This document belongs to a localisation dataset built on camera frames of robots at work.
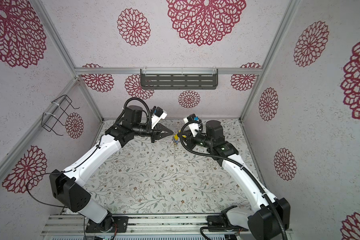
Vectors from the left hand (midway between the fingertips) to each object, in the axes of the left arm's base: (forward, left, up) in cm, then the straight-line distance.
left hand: (170, 134), depth 71 cm
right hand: (+1, -5, +1) cm, 5 cm away
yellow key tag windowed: (-1, -3, -1) cm, 3 cm away
